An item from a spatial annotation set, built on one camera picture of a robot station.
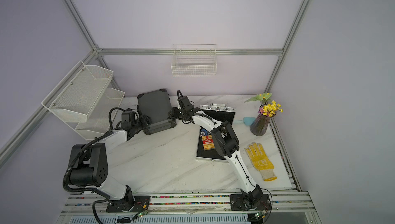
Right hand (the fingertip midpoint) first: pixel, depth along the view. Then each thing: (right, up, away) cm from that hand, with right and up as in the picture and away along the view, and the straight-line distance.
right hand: (171, 116), depth 100 cm
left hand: (-13, -4, -4) cm, 14 cm away
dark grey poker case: (-11, +7, +5) cm, 14 cm away
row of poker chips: (+21, -10, -4) cm, 24 cm away
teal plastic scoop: (+53, -3, +7) cm, 53 cm away
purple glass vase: (+55, -5, -8) cm, 56 cm away
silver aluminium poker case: (+31, +3, -17) cm, 35 cm away
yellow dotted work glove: (+54, -25, -13) cm, 61 cm away
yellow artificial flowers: (+57, +6, -18) cm, 60 cm away
